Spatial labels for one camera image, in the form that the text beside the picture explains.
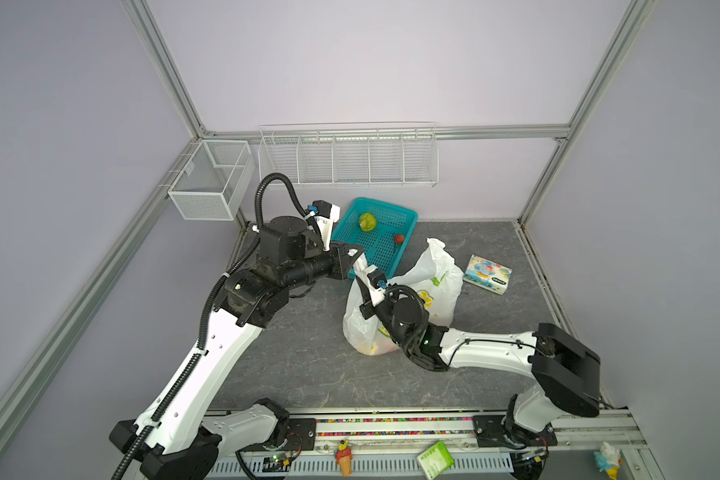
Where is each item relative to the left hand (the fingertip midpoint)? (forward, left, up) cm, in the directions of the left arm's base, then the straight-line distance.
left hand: (362, 255), depth 61 cm
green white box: (-34, -14, -36) cm, 51 cm away
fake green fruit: (+43, -3, -34) cm, 55 cm away
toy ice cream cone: (-32, +7, -36) cm, 48 cm away
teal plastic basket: (+43, -9, -40) cm, 60 cm away
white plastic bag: (-1, -18, -12) cm, 21 cm away
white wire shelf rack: (+50, +2, -9) cm, 50 cm away
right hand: (+3, 0, -14) cm, 14 cm away
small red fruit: (+37, -15, -38) cm, 55 cm away
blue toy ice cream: (-36, -54, -35) cm, 74 cm away
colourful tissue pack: (+15, -42, -34) cm, 56 cm away
